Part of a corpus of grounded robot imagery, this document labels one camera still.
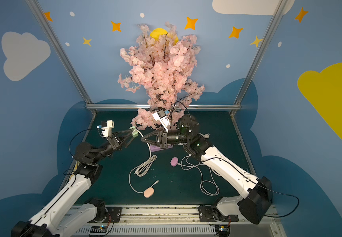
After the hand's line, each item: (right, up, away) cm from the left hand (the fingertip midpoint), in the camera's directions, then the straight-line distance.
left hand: (134, 132), depth 64 cm
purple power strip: (+4, -12, +34) cm, 37 cm away
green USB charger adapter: (0, 0, 0) cm, 0 cm away
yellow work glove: (-22, -12, -4) cm, 26 cm away
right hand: (+6, -2, -6) cm, 9 cm away
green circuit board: (-21, -50, +10) cm, 55 cm away
